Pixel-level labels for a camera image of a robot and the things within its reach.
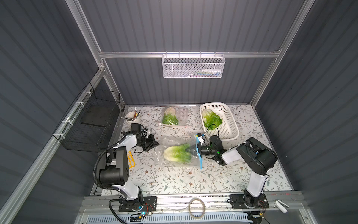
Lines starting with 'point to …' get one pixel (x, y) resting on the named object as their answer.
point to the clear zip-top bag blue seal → (168, 141)
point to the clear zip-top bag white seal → (176, 116)
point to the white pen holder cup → (133, 117)
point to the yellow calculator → (131, 160)
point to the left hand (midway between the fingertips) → (160, 144)
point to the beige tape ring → (189, 203)
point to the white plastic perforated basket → (228, 129)
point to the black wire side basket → (91, 124)
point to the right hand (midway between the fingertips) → (187, 151)
